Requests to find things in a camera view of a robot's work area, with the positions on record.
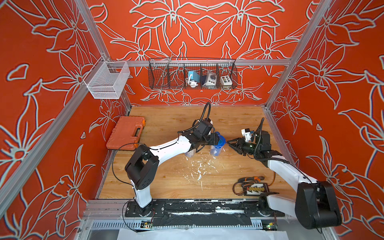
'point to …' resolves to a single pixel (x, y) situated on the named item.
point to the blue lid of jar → (221, 140)
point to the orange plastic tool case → (126, 133)
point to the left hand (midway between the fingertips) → (216, 138)
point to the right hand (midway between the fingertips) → (226, 143)
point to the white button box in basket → (226, 80)
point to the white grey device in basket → (211, 79)
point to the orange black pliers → (255, 179)
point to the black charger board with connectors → (255, 189)
